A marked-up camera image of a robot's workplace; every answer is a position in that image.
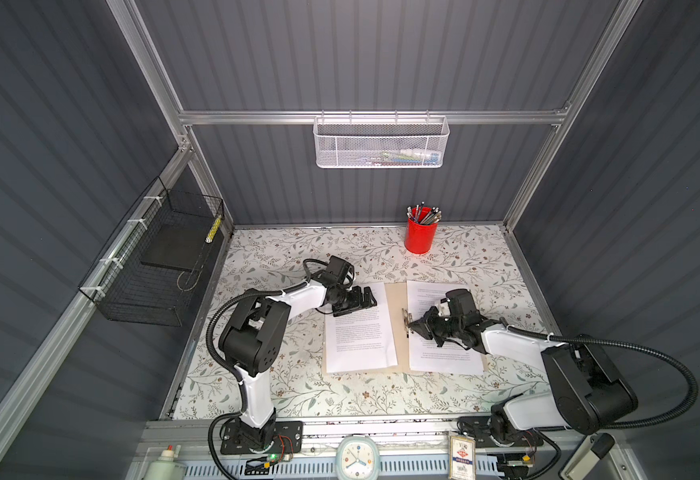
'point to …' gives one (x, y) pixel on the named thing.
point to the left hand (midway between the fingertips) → (364, 306)
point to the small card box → (462, 458)
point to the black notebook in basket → (178, 245)
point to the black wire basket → (151, 272)
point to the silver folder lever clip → (407, 317)
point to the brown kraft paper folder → (398, 300)
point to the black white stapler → (586, 456)
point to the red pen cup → (421, 228)
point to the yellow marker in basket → (214, 228)
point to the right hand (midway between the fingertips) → (411, 325)
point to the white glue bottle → (166, 468)
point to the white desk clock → (358, 458)
